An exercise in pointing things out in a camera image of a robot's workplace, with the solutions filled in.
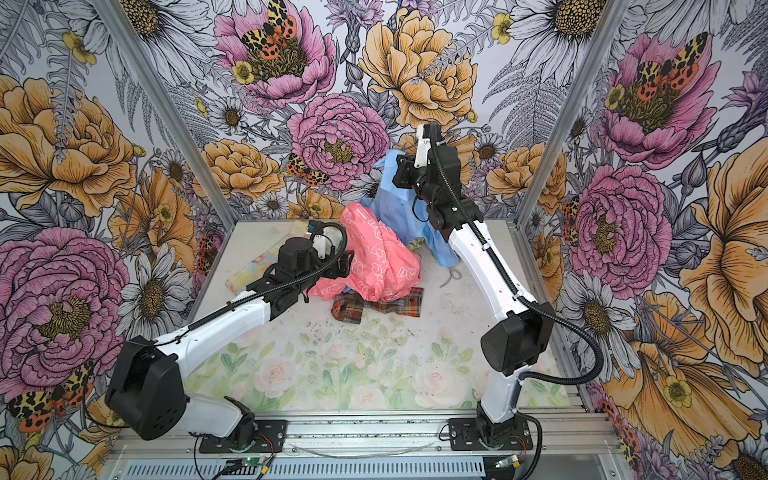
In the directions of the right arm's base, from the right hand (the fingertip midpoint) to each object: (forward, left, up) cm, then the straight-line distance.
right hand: (395, 165), depth 74 cm
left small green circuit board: (-54, +35, -43) cm, 78 cm away
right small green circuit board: (-56, -25, -44) cm, 75 cm away
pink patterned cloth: (-11, +4, -26) cm, 29 cm away
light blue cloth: (+3, 0, -15) cm, 16 cm away
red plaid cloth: (-14, +15, -42) cm, 47 cm away
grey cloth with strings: (-1, -19, -43) cm, 47 cm away
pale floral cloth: (-1, +48, -39) cm, 62 cm away
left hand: (-10, +16, -22) cm, 29 cm away
